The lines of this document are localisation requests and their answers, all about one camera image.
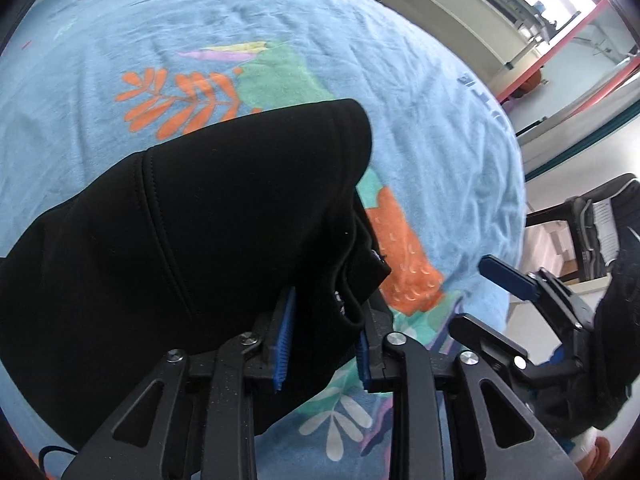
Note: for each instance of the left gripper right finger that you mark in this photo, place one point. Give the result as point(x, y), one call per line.
point(454, 417)

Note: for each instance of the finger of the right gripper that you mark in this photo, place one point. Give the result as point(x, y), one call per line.
point(506, 277)
point(502, 354)

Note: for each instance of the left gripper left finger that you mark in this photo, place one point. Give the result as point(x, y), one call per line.
point(193, 414)

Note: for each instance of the black pants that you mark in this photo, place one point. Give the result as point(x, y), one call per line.
point(186, 245)

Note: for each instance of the black office chair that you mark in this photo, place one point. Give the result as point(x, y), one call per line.
point(603, 224)

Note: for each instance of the blue patterned bed sheet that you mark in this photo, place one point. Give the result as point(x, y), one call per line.
point(87, 83)

